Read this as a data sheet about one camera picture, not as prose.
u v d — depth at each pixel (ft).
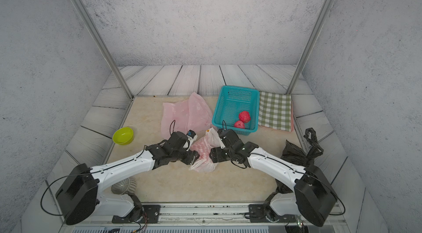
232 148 2.05
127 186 2.43
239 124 3.23
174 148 2.10
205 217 2.38
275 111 3.65
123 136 3.25
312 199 1.32
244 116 3.33
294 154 2.41
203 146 2.75
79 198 1.34
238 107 3.76
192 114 3.42
